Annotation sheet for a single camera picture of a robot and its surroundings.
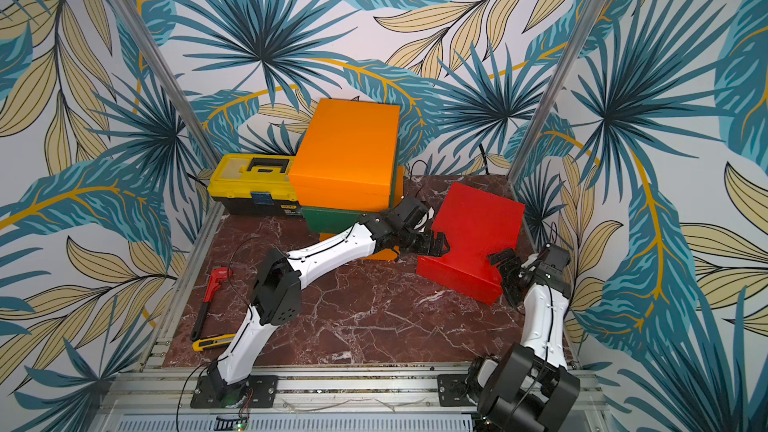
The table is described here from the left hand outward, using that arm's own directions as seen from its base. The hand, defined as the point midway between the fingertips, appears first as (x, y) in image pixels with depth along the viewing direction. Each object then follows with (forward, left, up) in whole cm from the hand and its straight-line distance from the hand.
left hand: (439, 253), depth 83 cm
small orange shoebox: (-9, +16, +14) cm, 23 cm away
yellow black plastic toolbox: (+23, +58, +1) cm, 63 cm away
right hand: (-3, -16, -2) cm, 17 cm away
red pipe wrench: (-1, +67, -13) cm, 68 cm away
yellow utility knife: (-22, +62, -12) cm, 67 cm away
